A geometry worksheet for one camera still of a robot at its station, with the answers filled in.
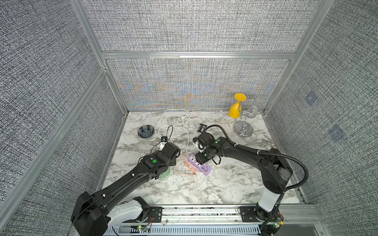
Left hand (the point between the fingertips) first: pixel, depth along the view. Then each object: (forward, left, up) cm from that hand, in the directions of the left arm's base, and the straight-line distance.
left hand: (170, 154), depth 80 cm
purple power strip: (-5, -19, -10) cm, 22 cm away
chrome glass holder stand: (+25, -51, -12) cm, 58 cm away
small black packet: (+29, -21, -14) cm, 38 cm away
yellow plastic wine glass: (+30, -43, +3) cm, 52 cm away
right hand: (+3, -17, -6) cm, 18 cm away
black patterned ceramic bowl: (+25, +19, -11) cm, 33 cm away
